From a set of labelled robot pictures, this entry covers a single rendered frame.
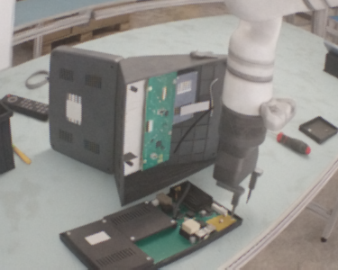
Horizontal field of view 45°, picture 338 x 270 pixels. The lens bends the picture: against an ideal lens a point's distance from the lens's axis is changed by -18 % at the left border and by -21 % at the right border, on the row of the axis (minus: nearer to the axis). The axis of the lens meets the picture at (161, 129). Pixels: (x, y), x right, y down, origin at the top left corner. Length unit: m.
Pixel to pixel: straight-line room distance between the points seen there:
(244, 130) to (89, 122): 0.28
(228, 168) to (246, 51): 0.18
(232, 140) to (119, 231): 0.20
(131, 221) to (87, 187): 0.14
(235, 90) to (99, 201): 0.29
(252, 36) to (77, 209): 0.38
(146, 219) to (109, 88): 0.21
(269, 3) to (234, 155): 0.24
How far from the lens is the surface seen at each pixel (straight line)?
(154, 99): 0.71
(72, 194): 0.77
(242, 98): 0.62
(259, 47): 0.60
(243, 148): 0.66
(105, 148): 0.80
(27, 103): 1.04
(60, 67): 0.80
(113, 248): 0.63
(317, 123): 1.13
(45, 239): 0.68
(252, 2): 0.56
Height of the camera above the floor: 1.47
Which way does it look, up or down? 29 degrees down
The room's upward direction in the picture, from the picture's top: 5 degrees clockwise
